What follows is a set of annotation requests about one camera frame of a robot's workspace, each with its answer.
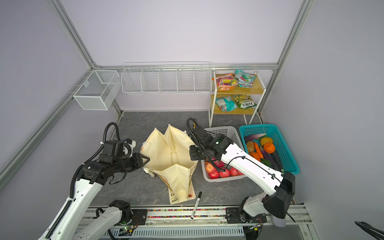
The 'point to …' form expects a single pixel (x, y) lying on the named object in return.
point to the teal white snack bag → (226, 104)
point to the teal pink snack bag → (244, 80)
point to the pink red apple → (209, 168)
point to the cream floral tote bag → (170, 157)
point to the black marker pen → (196, 205)
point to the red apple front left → (214, 175)
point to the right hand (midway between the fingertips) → (193, 155)
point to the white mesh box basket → (99, 90)
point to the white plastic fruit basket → (231, 133)
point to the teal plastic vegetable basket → (287, 161)
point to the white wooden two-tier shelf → (235, 94)
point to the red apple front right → (234, 172)
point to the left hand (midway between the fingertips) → (147, 162)
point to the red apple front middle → (226, 173)
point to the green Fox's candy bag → (244, 101)
